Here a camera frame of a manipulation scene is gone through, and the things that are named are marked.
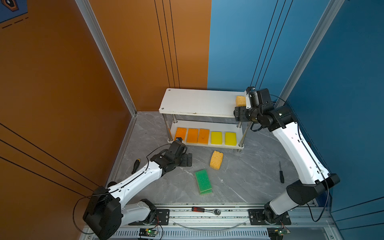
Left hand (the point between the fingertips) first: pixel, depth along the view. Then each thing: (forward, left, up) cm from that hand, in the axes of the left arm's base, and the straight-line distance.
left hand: (185, 156), depth 84 cm
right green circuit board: (-34, -45, -12) cm, 58 cm away
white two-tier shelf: (+19, -10, +23) cm, 32 cm away
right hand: (+12, -28, +25) cm, 39 cm away
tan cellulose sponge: (+2, -18, -7) cm, 20 cm away
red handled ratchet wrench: (-26, -17, -8) cm, 32 cm away
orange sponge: (+17, -3, -3) cm, 17 cm away
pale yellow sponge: (+19, +4, -3) cm, 20 cm away
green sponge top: (-11, -10, -6) cm, 16 cm away
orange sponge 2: (+16, -11, -3) cm, 20 cm away
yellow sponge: (+15, -19, -3) cm, 24 cm away
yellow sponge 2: (+15, -28, -3) cm, 32 cm away
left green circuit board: (-34, +17, -12) cm, 40 cm away
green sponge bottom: (-16, -12, -9) cm, 22 cm away
